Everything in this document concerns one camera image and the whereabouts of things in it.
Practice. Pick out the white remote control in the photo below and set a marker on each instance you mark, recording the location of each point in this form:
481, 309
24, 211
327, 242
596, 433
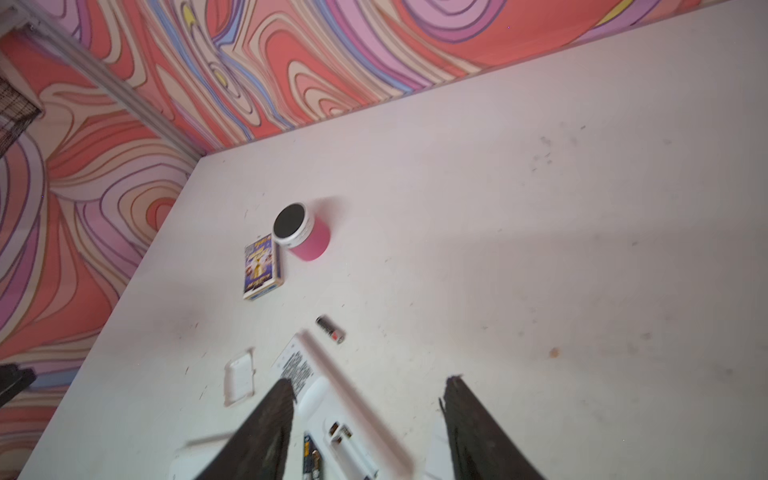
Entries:
353, 442

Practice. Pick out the black wire basket left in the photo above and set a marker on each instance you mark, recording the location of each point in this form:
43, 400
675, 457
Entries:
17, 114

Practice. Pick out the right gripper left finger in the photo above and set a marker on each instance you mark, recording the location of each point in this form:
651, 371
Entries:
259, 448

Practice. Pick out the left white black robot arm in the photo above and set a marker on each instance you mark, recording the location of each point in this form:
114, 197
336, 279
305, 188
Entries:
14, 380

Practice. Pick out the small white tray cover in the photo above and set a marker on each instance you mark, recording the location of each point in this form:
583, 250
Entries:
238, 379

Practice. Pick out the blue silver AAA battery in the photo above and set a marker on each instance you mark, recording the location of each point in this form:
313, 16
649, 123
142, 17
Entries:
312, 460

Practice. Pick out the small colourful card box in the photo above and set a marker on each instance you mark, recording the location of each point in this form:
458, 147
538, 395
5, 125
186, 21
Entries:
263, 272

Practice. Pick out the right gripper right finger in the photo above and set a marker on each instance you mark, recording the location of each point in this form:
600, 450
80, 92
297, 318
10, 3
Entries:
479, 447

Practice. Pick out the pink tape roll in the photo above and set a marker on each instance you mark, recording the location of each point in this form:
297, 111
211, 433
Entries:
303, 233

